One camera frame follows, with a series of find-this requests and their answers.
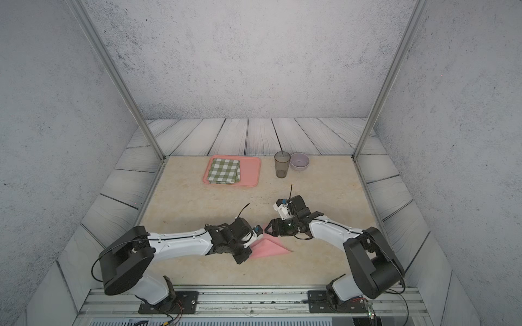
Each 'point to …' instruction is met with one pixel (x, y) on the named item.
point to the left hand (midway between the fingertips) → (253, 255)
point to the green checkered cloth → (224, 171)
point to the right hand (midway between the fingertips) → (271, 231)
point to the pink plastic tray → (250, 168)
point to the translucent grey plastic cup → (282, 161)
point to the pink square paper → (268, 245)
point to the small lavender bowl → (299, 161)
